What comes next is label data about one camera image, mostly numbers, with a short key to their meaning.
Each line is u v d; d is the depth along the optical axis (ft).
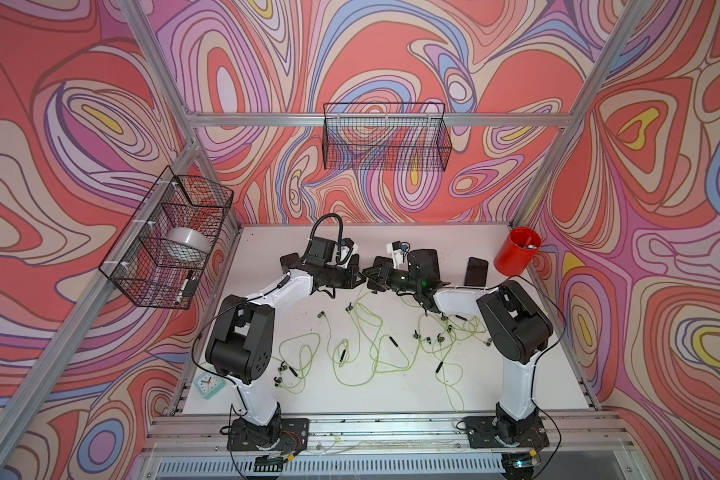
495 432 2.39
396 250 2.88
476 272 3.45
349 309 3.14
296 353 2.84
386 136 3.15
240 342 1.55
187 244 2.35
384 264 2.76
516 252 3.30
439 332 2.98
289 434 2.37
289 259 3.48
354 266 2.69
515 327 1.71
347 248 2.69
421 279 2.50
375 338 2.97
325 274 2.53
